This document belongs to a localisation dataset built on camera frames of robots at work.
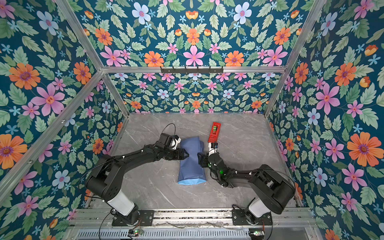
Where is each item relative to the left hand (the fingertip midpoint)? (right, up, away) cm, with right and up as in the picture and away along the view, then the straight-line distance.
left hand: (186, 154), depth 89 cm
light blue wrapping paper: (+3, -9, -5) cm, 11 cm away
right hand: (+9, +1, -2) cm, 9 cm away
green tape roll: (+18, +15, +13) cm, 27 cm away
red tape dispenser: (+18, +13, +12) cm, 25 cm away
